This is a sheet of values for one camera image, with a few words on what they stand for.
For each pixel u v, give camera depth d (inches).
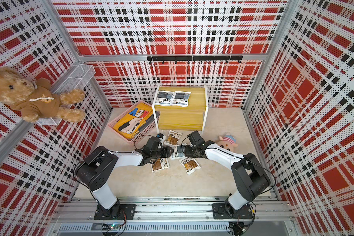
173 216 28.9
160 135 34.4
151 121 41.1
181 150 37.4
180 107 30.1
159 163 34.8
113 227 27.3
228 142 36.6
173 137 39.9
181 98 31.0
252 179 17.5
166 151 33.1
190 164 34.7
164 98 31.0
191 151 30.8
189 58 35.0
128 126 39.9
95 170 18.8
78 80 34.0
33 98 21.3
